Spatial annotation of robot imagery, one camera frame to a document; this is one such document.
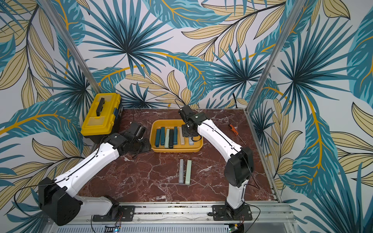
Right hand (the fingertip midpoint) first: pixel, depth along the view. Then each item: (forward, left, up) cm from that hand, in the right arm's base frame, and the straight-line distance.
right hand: (189, 131), depth 85 cm
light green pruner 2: (-22, +1, -16) cm, 27 cm away
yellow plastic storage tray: (+16, +23, -12) cm, 30 cm away
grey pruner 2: (-20, +5, -15) cm, 26 cm away
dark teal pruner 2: (+7, +9, -14) cm, 18 cm away
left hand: (-10, +23, -1) cm, 25 cm away
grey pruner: (-12, 0, +8) cm, 14 cm away
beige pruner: (+5, +4, -14) cm, 15 cm away
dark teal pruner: (+7, +21, -15) cm, 27 cm away
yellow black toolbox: (+13, +54, 0) cm, 56 cm away
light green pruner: (+5, +15, -14) cm, 21 cm away
